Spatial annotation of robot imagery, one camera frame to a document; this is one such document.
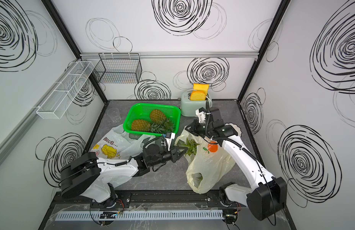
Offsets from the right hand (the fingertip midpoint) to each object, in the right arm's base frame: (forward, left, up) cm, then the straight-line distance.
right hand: (184, 128), depth 73 cm
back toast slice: (+38, -12, -4) cm, 40 cm away
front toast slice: (+30, -8, -5) cm, 32 cm away
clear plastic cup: (+25, +53, -20) cm, 62 cm away
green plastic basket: (+29, +32, -20) cm, 48 cm away
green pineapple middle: (+20, +19, -16) cm, 32 cm away
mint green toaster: (+26, -3, -13) cm, 30 cm away
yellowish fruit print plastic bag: (-13, -13, -10) cm, 21 cm away
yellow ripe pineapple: (-8, -4, -4) cm, 10 cm away
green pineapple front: (+12, +30, -15) cm, 35 cm away
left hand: (-9, -2, -6) cm, 11 cm away
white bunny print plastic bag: (+1, +43, -21) cm, 48 cm away
